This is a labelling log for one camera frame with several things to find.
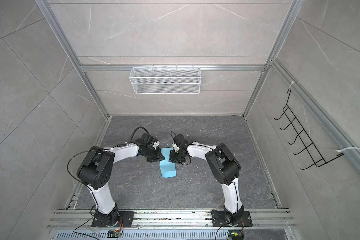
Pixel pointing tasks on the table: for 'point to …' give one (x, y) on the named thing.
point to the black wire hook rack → (303, 138)
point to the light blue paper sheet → (168, 168)
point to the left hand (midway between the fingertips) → (164, 155)
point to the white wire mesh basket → (166, 80)
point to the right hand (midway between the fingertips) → (170, 160)
